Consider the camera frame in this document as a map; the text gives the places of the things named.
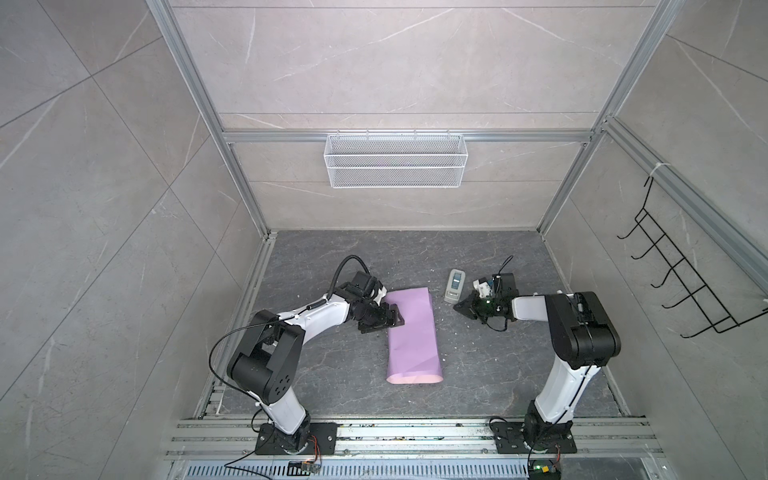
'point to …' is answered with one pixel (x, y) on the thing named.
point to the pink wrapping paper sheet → (413, 350)
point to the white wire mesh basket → (396, 161)
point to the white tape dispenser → (456, 284)
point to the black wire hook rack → (720, 318)
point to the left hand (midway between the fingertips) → (394, 319)
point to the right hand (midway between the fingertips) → (454, 304)
